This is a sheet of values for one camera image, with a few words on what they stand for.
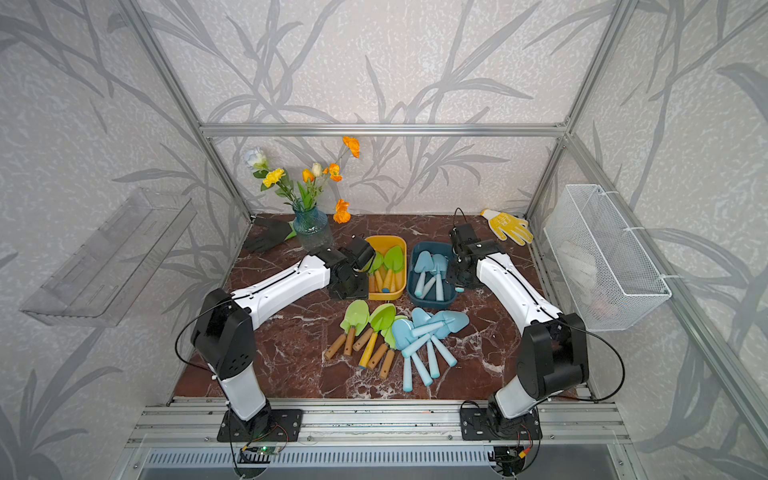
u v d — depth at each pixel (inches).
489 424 28.5
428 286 38.6
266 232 45.5
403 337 34.2
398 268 40.8
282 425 28.7
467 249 24.0
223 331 18.1
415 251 40.4
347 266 25.0
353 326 35.1
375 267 29.6
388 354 33.1
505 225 46.7
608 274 23.8
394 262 41.3
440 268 40.2
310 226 40.2
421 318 35.5
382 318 35.6
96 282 25.2
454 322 35.2
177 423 29.9
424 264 41.2
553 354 17.2
